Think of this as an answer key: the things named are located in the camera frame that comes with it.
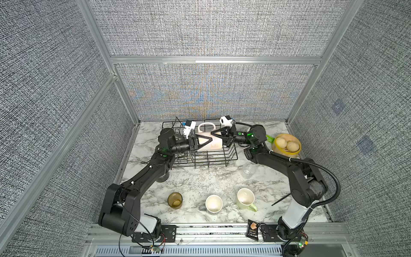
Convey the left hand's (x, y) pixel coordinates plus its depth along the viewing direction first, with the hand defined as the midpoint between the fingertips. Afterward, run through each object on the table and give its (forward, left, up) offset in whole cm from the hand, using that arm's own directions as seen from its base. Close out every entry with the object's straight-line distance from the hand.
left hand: (212, 142), depth 70 cm
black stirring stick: (-17, -34, -29) cm, 48 cm away
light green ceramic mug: (-15, -17, -29) cm, 37 cm away
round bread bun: (+16, -45, -23) cm, 53 cm away
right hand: (0, 0, +6) cm, 6 cm away
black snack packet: (-30, -17, -28) cm, 44 cm away
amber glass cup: (-15, +20, -29) cm, 38 cm away
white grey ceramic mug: (-18, 0, -27) cm, 33 cm away
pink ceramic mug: (-2, -1, +2) cm, 3 cm away
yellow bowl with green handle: (+10, -46, -25) cm, 53 cm away
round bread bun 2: (+13, -52, -24) cm, 58 cm away
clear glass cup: (0, -22, -28) cm, 35 cm away
